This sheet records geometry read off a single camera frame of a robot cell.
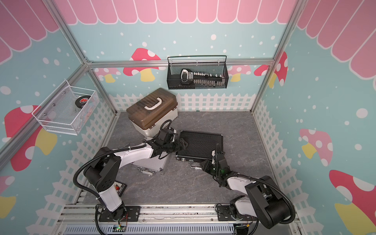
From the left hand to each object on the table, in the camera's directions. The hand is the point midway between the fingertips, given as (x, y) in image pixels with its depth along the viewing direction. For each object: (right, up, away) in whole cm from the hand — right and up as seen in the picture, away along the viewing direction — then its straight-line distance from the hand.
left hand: (183, 148), depth 91 cm
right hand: (+11, -10, -2) cm, 14 cm away
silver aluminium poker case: (-18, -10, -4) cm, 21 cm away
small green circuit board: (-31, -36, -20) cm, 51 cm away
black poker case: (+11, +1, +3) cm, 11 cm away
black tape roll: (-54, +27, -13) cm, 62 cm away
